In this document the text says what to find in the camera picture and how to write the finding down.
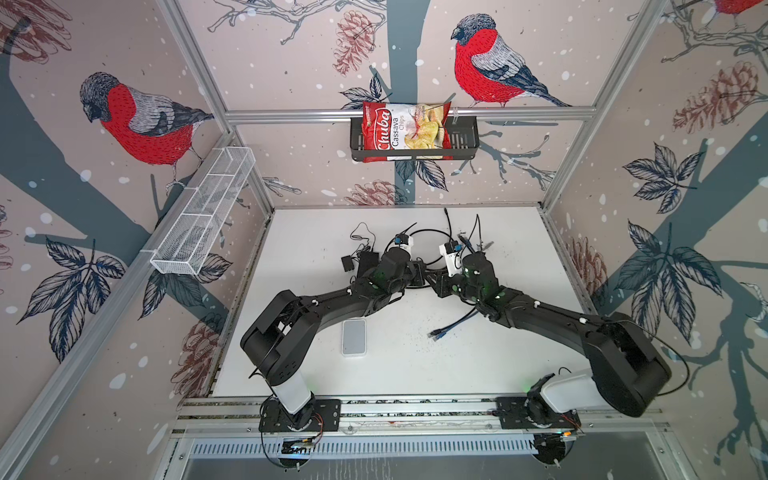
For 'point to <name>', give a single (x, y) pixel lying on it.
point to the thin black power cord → (363, 238)
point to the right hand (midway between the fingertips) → (422, 279)
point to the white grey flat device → (354, 337)
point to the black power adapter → (347, 262)
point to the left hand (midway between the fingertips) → (430, 266)
